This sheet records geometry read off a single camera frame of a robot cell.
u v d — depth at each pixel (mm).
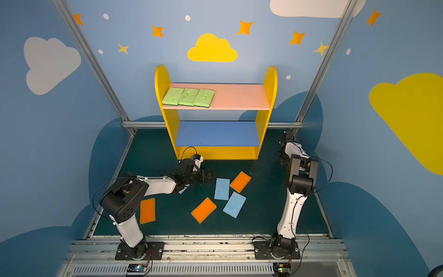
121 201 485
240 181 970
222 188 929
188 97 767
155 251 749
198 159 869
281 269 718
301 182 590
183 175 750
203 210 849
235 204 883
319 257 752
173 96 765
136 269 708
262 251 741
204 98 764
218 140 925
